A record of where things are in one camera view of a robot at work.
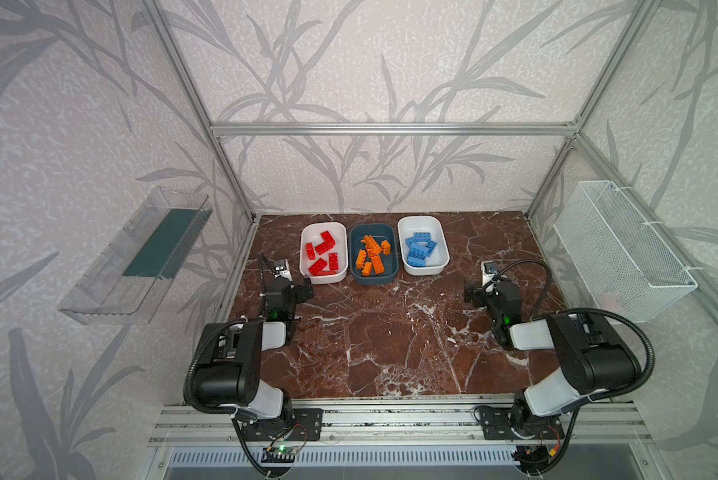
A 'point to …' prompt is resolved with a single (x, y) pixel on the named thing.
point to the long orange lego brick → (371, 246)
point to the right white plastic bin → (440, 255)
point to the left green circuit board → (279, 454)
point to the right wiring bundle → (536, 459)
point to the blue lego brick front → (430, 246)
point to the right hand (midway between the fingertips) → (483, 269)
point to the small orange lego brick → (385, 247)
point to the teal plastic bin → (379, 232)
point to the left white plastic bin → (323, 256)
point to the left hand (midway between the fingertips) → (294, 268)
